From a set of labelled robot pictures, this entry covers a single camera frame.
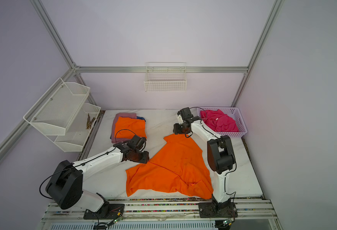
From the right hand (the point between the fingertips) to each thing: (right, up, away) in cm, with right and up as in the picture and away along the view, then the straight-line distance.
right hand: (177, 132), depth 97 cm
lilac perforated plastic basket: (+45, +15, +18) cm, 51 cm away
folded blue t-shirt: (-29, +10, +17) cm, 35 cm away
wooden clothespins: (-60, +7, -1) cm, 61 cm away
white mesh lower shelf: (-67, -3, -6) cm, 67 cm away
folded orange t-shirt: (-36, +3, +3) cm, 36 cm away
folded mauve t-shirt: (-41, +13, +15) cm, 45 cm away
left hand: (-20, -17, -10) cm, 28 cm away
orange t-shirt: (+1, -22, -8) cm, 23 cm away
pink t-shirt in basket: (+32, +8, +11) cm, 35 cm away
